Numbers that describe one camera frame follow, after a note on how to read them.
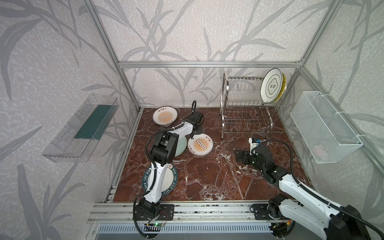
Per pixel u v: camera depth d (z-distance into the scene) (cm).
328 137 62
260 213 74
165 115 116
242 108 123
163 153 58
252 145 75
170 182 83
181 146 99
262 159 62
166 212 73
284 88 75
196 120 85
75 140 64
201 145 99
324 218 43
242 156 75
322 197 46
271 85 85
